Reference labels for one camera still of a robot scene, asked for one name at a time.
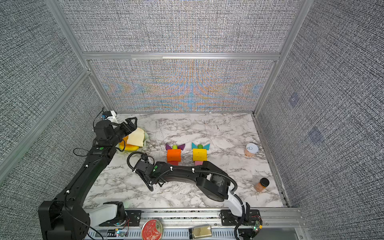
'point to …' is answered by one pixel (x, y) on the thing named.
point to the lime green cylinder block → (175, 147)
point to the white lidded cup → (251, 150)
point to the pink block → (198, 163)
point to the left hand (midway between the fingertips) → (134, 118)
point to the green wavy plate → (145, 139)
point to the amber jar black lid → (261, 186)
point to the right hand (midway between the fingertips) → (148, 170)
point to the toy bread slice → (136, 138)
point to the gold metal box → (202, 232)
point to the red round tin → (152, 229)
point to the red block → (174, 163)
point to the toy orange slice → (123, 145)
